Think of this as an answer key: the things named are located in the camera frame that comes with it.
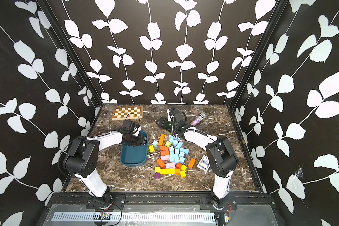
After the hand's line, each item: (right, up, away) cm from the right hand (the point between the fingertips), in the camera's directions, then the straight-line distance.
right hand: (156, 121), depth 88 cm
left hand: (-9, -13, +8) cm, 18 cm away
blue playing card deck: (+30, -27, -1) cm, 40 cm away
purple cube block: (+1, -33, -6) cm, 33 cm away
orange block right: (+22, -27, 0) cm, 35 cm away
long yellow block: (+6, -31, -4) cm, 32 cm away
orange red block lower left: (+3, -26, -2) cm, 27 cm away
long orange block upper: (+2, -14, +10) cm, 17 cm away
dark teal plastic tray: (-15, -23, +2) cm, 27 cm away
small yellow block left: (-4, -18, +6) cm, 20 cm away
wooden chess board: (-27, +6, +24) cm, 36 cm away
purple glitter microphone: (+29, 0, +19) cm, 35 cm away
